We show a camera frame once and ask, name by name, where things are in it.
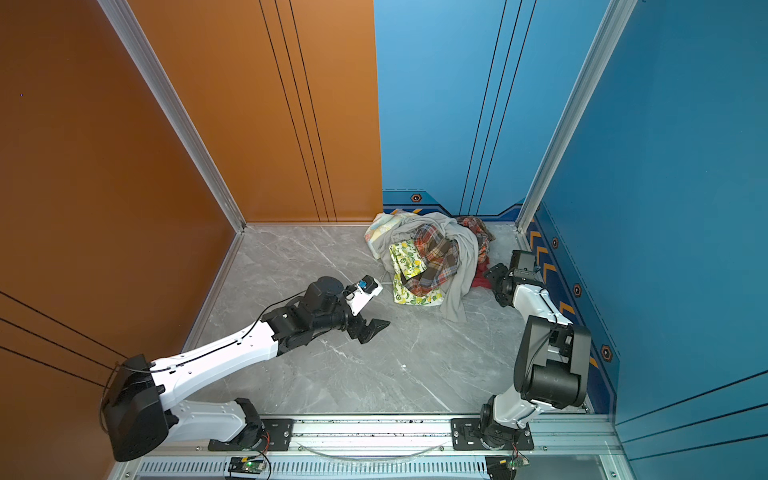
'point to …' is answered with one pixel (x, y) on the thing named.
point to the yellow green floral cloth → (407, 263)
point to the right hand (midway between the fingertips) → (488, 278)
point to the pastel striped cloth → (378, 223)
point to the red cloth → (480, 279)
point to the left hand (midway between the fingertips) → (380, 307)
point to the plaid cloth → (440, 254)
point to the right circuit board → (504, 467)
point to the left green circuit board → (245, 465)
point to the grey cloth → (399, 229)
